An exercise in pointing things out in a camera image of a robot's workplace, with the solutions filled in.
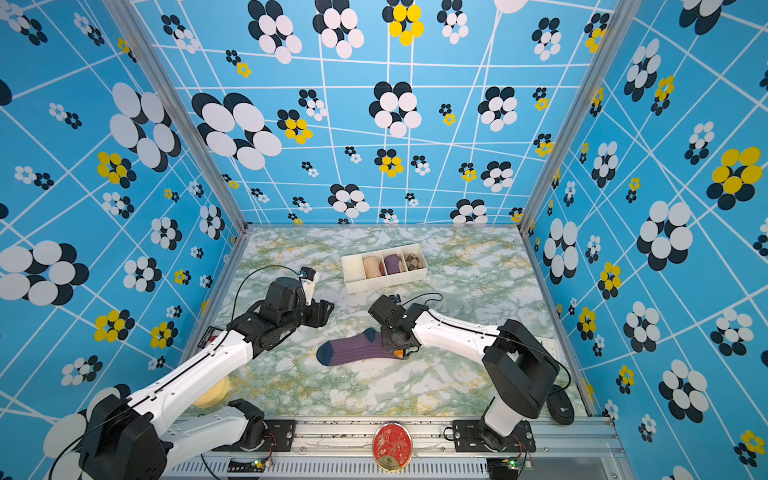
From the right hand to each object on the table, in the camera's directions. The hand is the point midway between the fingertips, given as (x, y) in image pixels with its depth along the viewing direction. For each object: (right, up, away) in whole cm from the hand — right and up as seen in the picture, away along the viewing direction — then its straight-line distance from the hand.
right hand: (394, 340), depth 87 cm
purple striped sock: (-10, -3, +2) cm, 10 cm away
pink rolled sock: (-7, +21, +14) cm, 26 cm away
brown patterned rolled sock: (+6, +23, +15) cm, 28 cm away
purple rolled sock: (-1, +23, +17) cm, 28 cm away
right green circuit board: (+26, -24, -17) cm, 40 cm away
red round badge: (-1, -20, -18) cm, 26 cm away
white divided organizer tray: (-14, +18, +20) cm, 31 cm away
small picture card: (-56, +1, +2) cm, 56 cm away
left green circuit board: (-35, -25, -16) cm, 46 cm away
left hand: (-19, +12, -4) cm, 23 cm away
